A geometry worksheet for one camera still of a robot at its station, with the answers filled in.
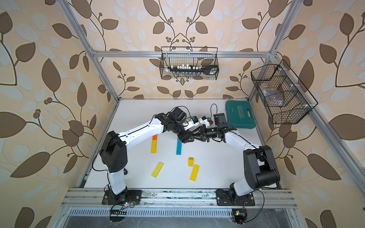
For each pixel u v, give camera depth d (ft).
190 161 2.84
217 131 2.27
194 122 2.47
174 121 2.25
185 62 3.08
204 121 2.70
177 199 2.47
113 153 1.57
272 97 2.29
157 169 2.78
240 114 3.43
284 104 2.43
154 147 3.07
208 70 2.72
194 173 2.73
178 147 3.07
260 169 1.44
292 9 2.37
